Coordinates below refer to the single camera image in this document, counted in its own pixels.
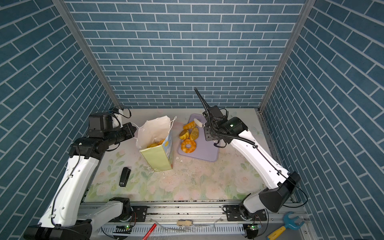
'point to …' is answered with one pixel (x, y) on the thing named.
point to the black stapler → (124, 177)
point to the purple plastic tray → (205, 150)
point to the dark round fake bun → (184, 134)
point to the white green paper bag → (154, 140)
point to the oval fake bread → (194, 133)
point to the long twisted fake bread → (190, 125)
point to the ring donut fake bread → (188, 141)
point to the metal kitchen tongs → (198, 122)
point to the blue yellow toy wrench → (294, 223)
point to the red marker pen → (149, 232)
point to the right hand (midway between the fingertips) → (208, 130)
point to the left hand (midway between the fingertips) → (137, 127)
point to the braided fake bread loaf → (155, 144)
